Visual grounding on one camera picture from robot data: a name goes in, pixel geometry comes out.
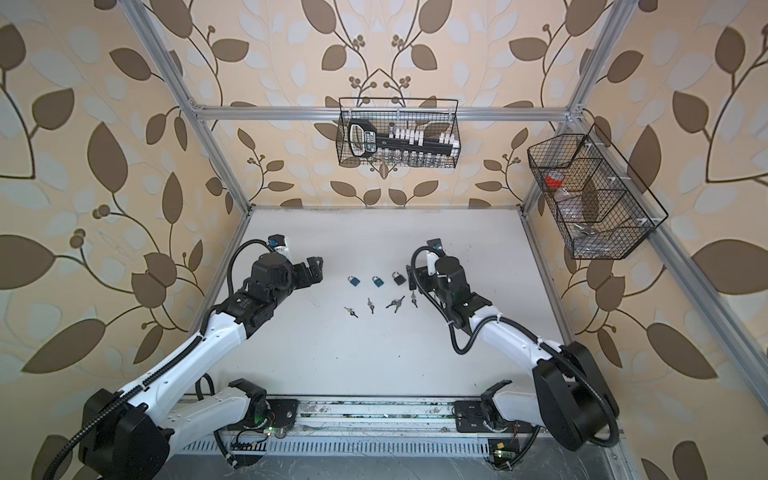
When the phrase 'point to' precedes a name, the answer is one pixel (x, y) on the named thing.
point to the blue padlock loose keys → (372, 307)
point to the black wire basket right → (596, 199)
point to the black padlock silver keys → (396, 302)
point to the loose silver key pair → (413, 296)
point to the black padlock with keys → (399, 279)
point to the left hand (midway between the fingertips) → (310, 260)
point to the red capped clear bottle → (554, 180)
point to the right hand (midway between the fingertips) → (423, 265)
